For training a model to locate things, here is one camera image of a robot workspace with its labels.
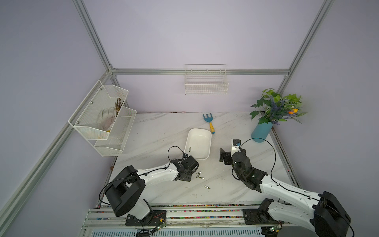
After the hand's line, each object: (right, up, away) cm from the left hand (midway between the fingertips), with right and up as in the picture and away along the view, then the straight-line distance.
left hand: (184, 176), depth 87 cm
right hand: (+26, +16, -4) cm, 31 cm away
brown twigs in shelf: (-36, +41, -7) cm, 56 cm away
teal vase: (+52, +27, +10) cm, 59 cm away
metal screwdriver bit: (+3, +14, +12) cm, 19 cm away
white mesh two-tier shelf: (-46, +20, +3) cm, 50 cm away
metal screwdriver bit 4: (+9, +2, +1) cm, 9 cm away
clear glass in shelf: (-41, +34, -9) cm, 55 cm away
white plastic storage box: (+9, +18, +15) cm, 25 cm away
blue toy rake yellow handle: (+19, +36, +31) cm, 51 cm away
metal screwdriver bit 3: (+11, -1, -1) cm, 11 cm away
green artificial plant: (+50, +40, -7) cm, 64 cm away
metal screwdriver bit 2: (+14, -5, -3) cm, 15 cm away
